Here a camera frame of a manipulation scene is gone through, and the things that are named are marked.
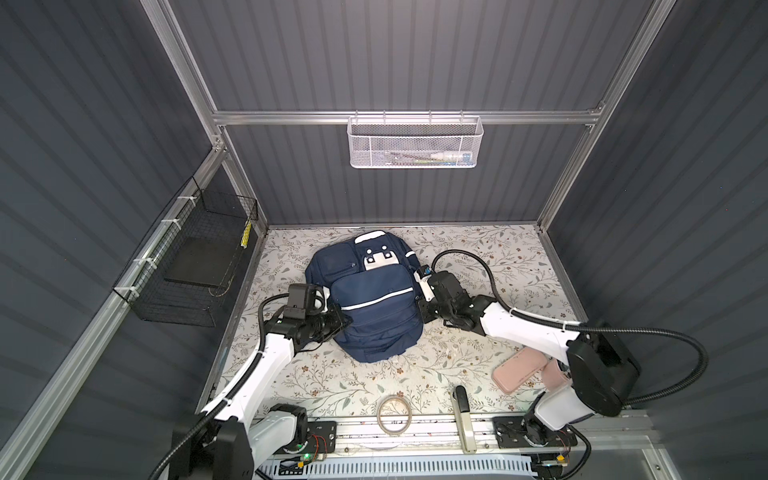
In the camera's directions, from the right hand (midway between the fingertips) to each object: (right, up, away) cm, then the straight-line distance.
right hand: (420, 303), depth 87 cm
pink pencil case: (+28, -18, -3) cm, 33 cm away
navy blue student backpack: (-13, +7, +3) cm, 16 cm away
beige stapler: (+9, -26, -15) cm, 32 cm away
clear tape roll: (-8, -27, -10) cm, 30 cm away
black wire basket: (-58, +11, -17) cm, 61 cm away
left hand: (-20, -3, -5) cm, 20 cm away
